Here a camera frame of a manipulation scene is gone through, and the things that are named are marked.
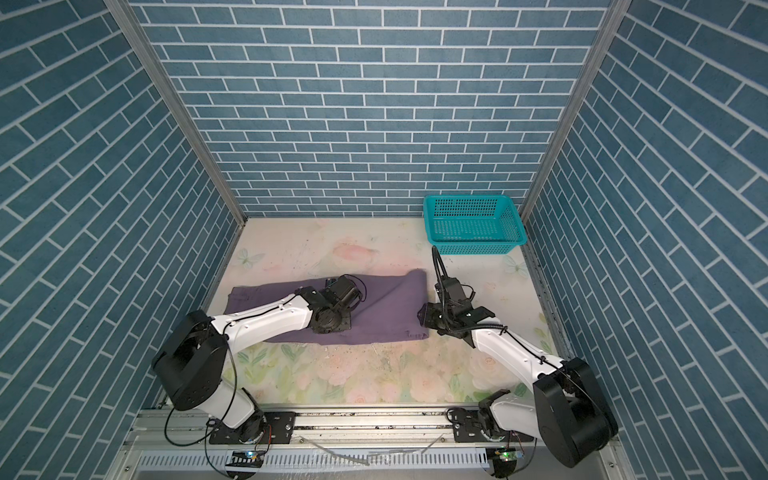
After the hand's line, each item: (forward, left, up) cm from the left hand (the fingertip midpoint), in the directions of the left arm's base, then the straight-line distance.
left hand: (345, 324), depth 88 cm
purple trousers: (+5, -15, 0) cm, 16 cm away
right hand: (+2, -22, +4) cm, 23 cm away
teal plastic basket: (+44, -48, -2) cm, 65 cm away
